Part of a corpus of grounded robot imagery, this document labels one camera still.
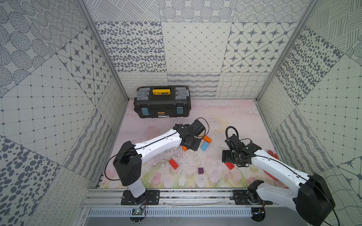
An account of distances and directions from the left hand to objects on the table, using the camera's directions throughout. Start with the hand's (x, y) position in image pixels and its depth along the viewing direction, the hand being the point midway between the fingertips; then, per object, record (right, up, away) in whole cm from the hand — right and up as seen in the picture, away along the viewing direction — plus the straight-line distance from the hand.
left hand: (199, 147), depth 79 cm
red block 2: (-15, -12, +5) cm, 20 cm away
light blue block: (+5, -3, +13) cm, 15 cm away
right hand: (+19, -9, +4) cm, 21 cm away
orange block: (+7, +1, +17) cm, 18 cm away
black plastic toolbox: (-23, +27, +17) cm, 39 cm away
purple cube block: (+1, -15, +3) cm, 15 cm away
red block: (+18, -12, +3) cm, 22 cm away
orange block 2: (-8, +2, -9) cm, 12 cm away
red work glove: (+50, -8, +10) cm, 52 cm away
